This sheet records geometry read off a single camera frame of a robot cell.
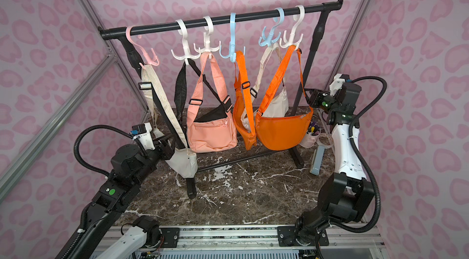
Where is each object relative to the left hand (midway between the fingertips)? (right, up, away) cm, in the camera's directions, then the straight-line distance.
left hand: (172, 135), depth 68 cm
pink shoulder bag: (+14, -2, +13) cm, 20 cm away
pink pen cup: (+60, -5, +26) cm, 66 cm away
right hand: (+53, +18, +8) cm, 57 cm away
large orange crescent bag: (+42, 0, +21) cm, 47 cm away
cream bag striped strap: (0, -13, +13) cm, 18 cm away
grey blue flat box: (+63, -14, +22) cm, 68 cm away
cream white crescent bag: (+43, +12, +18) cm, 49 cm away
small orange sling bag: (+26, +10, +18) cm, 33 cm away
